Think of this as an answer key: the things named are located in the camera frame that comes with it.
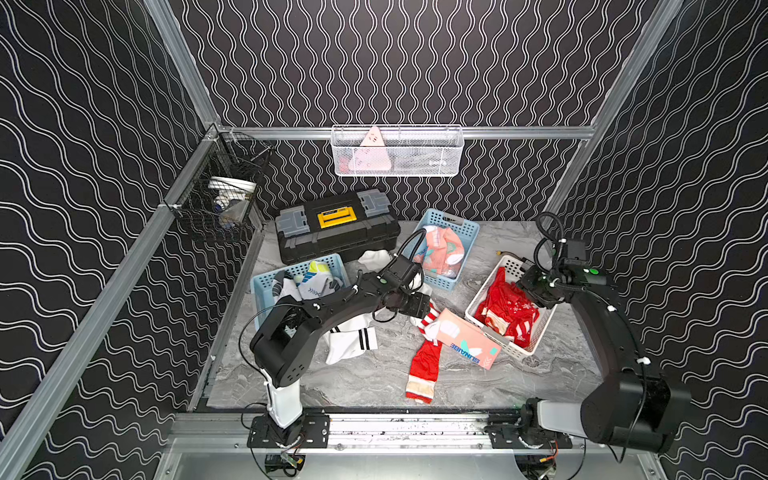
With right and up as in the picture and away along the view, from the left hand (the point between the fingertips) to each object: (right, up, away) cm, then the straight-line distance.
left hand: (422, 304), depth 86 cm
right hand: (+27, +6, -3) cm, 28 cm away
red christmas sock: (+25, -2, +2) cm, 25 cm away
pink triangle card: (-15, +44, +2) cm, 46 cm away
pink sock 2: (+13, -10, 0) cm, 16 cm away
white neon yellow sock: (-32, +5, +9) cm, 34 cm away
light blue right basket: (+20, +24, +27) cm, 41 cm away
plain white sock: (-14, +12, +20) cm, 27 cm away
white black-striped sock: (-21, -11, +3) cm, 24 cm away
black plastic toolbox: (-23, +24, +11) cm, 35 cm away
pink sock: (+10, +15, +17) cm, 25 cm away
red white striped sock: (+1, -16, -1) cm, 16 cm away
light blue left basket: (-51, +3, +11) cm, 52 cm away
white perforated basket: (+32, +11, +14) cm, 37 cm away
